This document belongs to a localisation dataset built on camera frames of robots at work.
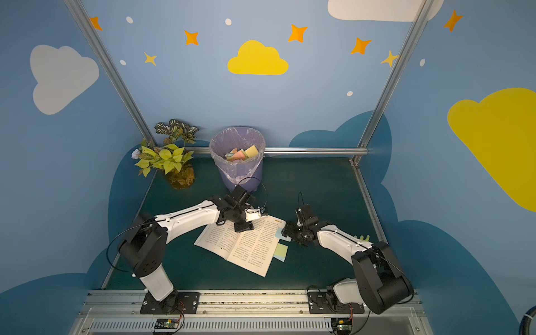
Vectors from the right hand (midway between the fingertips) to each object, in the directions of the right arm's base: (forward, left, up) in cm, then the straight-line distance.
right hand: (289, 232), depth 90 cm
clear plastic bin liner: (+37, +32, +20) cm, 52 cm away
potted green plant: (+20, +53, +23) cm, 61 cm away
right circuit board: (-32, -19, -4) cm, 37 cm away
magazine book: (-8, +15, -2) cm, 17 cm away
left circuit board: (-36, +42, -3) cm, 55 cm away
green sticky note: (-8, +3, -2) cm, 9 cm away
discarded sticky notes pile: (+33, +28, +14) cm, 45 cm away
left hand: (+4, +17, +5) cm, 18 cm away
